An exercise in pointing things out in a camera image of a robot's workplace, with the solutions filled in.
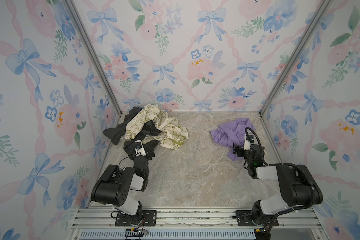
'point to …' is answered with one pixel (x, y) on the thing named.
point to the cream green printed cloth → (173, 134)
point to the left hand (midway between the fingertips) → (142, 144)
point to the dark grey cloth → (116, 134)
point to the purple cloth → (232, 133)
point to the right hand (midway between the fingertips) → (242, 142)
